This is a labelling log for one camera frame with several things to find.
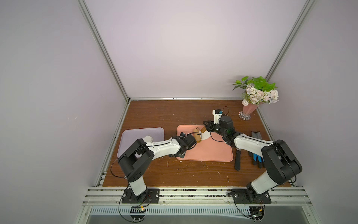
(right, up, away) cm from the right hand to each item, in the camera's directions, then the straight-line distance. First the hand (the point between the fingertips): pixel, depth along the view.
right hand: (205, 120), depth 90 cm
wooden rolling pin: (-5, -12, +2) cm, 13 cm away
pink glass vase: (+32, +6, +10) cm, 34 cm away
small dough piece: (+1, -11, +3) cm, 11 cm away
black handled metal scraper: (+20, -25, -5) cm, 32 cm away
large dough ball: (-40, -13, +6) cm, 42 cm away
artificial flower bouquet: (+31, +18, -6) cm, 37 cm away
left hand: (-17, -21, 0) cm, 27 cm away
